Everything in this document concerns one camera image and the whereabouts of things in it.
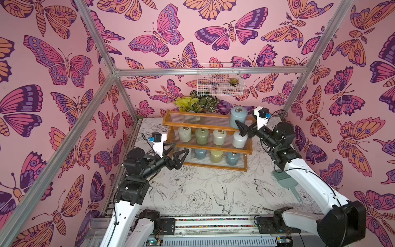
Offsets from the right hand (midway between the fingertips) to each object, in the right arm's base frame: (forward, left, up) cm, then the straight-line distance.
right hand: (246, 114), depth 71 cm
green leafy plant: (+25, +25, -16) cm, 39 cm away
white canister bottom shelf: (-13, +27, -19) cm, 36 cm away
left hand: (-16, +28, -4) cm, 33 cm away
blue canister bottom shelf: (-3, +21, -31) cm, 38 cm away
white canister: (-3, +1, -17) cm, 17 cm away
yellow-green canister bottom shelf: (-5, +12, -29) cm, 32 cm away
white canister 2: (+1, +30, -16) cm, 34 cm away
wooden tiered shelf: (-2, +15, -19) cm, 25 cm away
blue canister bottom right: (-7, +3, -29) cm, 30 cm away
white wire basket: (+35, +8, -4) cm, 36 cm away
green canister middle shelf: (-1, +21, -15) cm, 26 cm away
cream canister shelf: (-1, +11, -16) cm, 20 cm away
